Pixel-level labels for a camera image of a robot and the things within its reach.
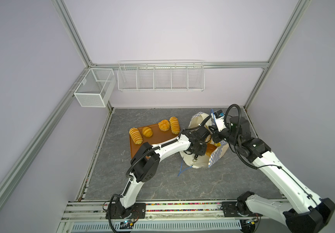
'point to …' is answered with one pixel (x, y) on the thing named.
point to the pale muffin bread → (164, 125)
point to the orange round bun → (210, 148)
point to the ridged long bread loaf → (175, 125)
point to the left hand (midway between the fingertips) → (202, 153)
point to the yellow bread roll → (147, 131)
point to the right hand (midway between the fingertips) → (210, 127)
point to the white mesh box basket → (97, 89)
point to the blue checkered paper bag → (214, 151)
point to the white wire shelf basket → (161, 75)
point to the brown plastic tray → (157, 136)
